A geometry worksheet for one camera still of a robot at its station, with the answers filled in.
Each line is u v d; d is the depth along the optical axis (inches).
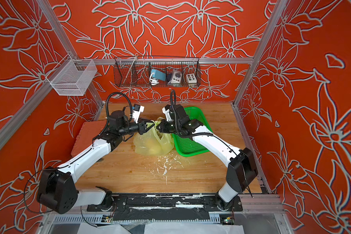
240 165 16.3
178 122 23.6
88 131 38.4
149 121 28.6
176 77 35.6
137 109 26.8
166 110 28.3
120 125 24.6
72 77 36.3
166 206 28.7
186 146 37.1
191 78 37.2
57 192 16.0
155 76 32.9
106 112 23.4
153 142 30.0
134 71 39.1
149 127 28.5
